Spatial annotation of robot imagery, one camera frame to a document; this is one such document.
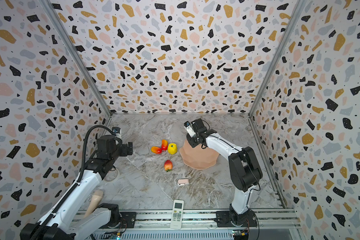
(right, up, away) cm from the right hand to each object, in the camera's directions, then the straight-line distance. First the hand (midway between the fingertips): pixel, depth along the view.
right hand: (190, 136), depth 93 cm
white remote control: (-6, -39, -20) cm, 44 cm away
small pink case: (-4, -26, -7) cm, 27 cm away
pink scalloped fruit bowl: (+5, -14, +2) cm, 15 cm away
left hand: (-37, -1, -14) cm, 39 cm away
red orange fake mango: (-22, -10, +4) cm, 25 cm away
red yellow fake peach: (-13, -18, -3) cm, 22 cm away
